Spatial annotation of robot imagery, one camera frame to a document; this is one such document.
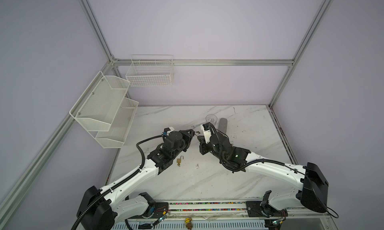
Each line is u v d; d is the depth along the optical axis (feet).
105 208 1.25
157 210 2.42
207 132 2.14
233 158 1.85
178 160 2.97
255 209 2.41
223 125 3.48
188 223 2.26
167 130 2.39
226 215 2.40
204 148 2.17
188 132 2.51
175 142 1.84
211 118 3.54
